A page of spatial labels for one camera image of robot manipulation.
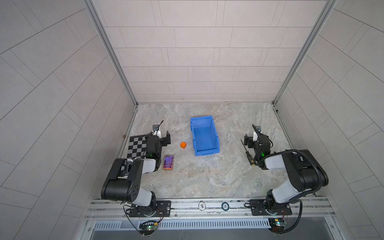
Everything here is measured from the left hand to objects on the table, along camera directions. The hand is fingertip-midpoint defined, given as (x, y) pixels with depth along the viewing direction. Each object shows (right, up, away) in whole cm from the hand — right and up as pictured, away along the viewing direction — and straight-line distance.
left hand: (162, 129), depth 92 cm
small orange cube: (+13, -10, 0) cm, 16 cm away
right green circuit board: (+59, -41, -24) cm, 76 cm away
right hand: (+58, -2, +3) cm, 58 cm away
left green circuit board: (+1, -40, -27) cm, 48 cm away
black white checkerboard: (-14, -9, -3) cm, 17 cm away
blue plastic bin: (+27, -4, +7) cm, 28 cm away
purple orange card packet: (+6, -18, -7) cm, 20 cm away
